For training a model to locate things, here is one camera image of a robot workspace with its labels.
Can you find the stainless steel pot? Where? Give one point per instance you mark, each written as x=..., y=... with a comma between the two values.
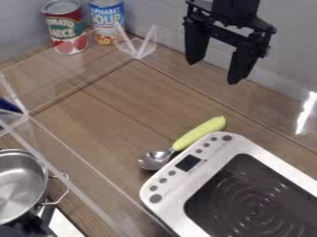
x=24, y=177

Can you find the clear acrylic corner bracket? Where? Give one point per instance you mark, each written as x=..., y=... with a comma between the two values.
x=135, y=47

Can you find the white and black stove top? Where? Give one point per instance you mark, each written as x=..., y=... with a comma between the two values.
x=226, y=188

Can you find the clear acrylic divider strip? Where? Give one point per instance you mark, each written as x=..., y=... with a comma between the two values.
x=77, y=173

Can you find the green handled metal spoon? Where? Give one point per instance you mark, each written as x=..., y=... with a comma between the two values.
x=154, y=160

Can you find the alphabet soup can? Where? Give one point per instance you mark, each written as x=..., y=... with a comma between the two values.
x=107, y=12

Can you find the tomato sauce can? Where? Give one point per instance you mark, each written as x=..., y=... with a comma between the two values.
x=65, y=22

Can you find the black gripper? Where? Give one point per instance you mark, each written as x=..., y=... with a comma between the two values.
x=206, y=21

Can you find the blue object at left edge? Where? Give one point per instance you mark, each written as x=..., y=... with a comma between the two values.
x=8, y=107

